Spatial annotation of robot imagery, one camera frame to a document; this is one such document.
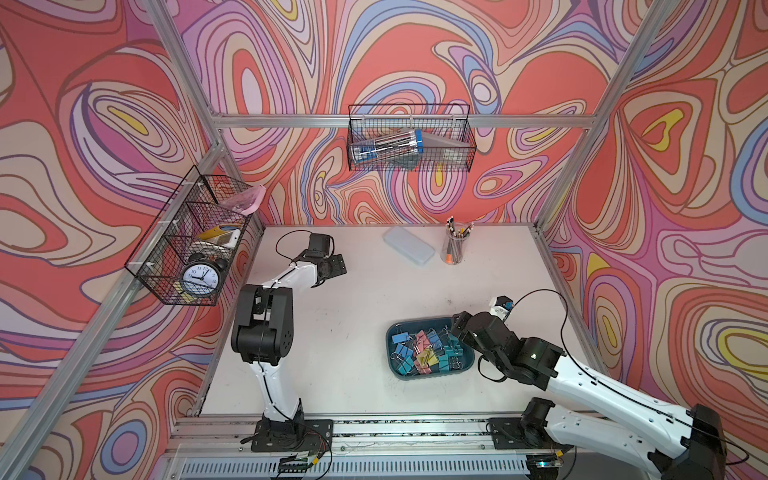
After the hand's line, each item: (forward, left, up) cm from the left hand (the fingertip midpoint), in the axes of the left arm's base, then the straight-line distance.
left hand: (333, 266), depth 100 cm
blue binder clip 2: (-28, -23, -5) cm, 36 cm away
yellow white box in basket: (-10, +22, +26) cm, 35 cm away
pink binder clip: (-25, -29, -4) cm, 38 cm away
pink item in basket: (+1, +20, +28) cm, 34 cm away
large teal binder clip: (-30, -35, -5) cm, 46 cm away
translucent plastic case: (+14, -27, -4) cm, 30 cm away
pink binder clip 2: (-33, -28, -4) cm, 44 cm away
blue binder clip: (-25, -21, -3) cm, 33 cm away
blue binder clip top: (-24, -33, -5) cm, 41 cm away
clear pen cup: (+6, -41, +6) cm, 42 cm away
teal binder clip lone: (-32, -24, -4) cm, 40 cm away
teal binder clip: (-28, -37, -3) cm, 47 cm away
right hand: (-27, -39, +6) cm, 48 cm away
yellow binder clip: (-30, -30, -4) cm, 43 cm away
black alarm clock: (-22, +25, +24) cm, 41 cm away
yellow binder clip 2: (-31, -28, -2) cm, 42 cm away
